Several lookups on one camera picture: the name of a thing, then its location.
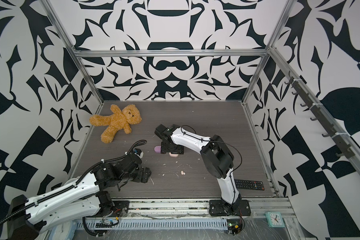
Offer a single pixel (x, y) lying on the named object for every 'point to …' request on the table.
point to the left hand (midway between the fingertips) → (145, 169)
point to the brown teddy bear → (116, 120)
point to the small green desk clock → (275, 219)
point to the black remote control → (249, 184)
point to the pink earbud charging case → (174, 155)
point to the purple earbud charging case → (157, 149)
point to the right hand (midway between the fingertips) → (169, 151)
